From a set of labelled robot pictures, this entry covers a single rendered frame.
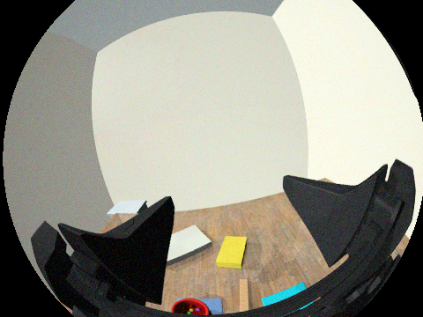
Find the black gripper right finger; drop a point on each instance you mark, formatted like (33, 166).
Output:
(332, 212)

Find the red cup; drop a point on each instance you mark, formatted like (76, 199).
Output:
(184, 305)

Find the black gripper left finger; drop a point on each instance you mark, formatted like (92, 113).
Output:
(136, 252)

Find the yellow flat block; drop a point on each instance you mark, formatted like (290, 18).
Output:
(232, 252)

